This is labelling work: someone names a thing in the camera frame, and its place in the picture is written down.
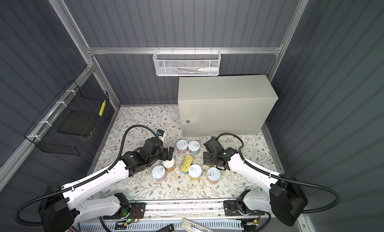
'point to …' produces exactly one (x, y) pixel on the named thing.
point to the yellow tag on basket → (102, 108)
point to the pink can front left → (159, 173)
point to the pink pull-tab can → (182, 145)
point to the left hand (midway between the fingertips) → (167, 146)
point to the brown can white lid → (169, 165)
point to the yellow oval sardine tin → (186, 163)
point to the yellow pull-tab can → (195, 172)
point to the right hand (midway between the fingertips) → (210, 158)
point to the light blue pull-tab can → (194, 147)
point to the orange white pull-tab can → (213, 175)
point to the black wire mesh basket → (63, 128)
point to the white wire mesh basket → (187, 63)
